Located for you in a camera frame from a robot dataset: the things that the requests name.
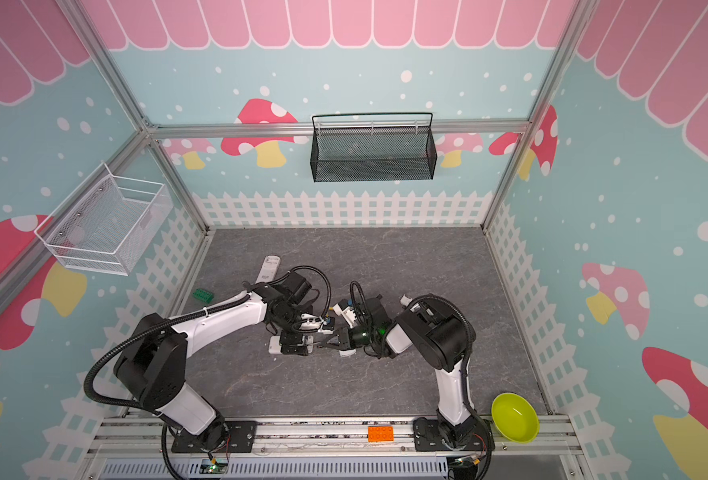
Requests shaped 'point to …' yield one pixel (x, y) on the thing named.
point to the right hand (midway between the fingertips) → (324, 343)
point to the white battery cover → (347, 353)
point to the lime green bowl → (514, 417)
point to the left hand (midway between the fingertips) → (303, 336)
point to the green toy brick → (203, 295)
